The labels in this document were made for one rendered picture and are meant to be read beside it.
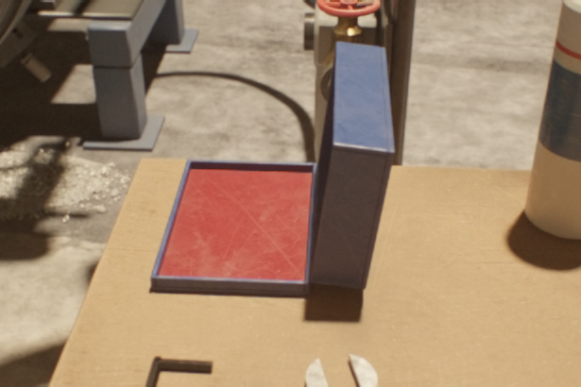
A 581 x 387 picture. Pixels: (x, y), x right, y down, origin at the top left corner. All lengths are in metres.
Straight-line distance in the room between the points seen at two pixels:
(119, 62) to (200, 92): 0.32
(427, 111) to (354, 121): 1.31
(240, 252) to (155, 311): 0.08
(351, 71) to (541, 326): 0.22
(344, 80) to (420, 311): 0.17
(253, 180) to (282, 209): 0.05
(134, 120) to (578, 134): 1.21
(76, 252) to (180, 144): 0.38
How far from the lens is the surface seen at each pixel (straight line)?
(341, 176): 0.53
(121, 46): 1.64
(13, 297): 1.38
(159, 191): 0.70
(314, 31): 1.06
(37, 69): 1.47
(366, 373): 0.52
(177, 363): 0.53
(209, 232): 0.64
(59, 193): 1.60
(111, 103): 1.70
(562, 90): 0.61
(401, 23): 0.94
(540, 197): 0.66
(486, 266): 0.63
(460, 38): 2.24
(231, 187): 0.69
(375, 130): 0.54
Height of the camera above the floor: 0.85
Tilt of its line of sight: 33 degrees down
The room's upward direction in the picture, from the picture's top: straight up
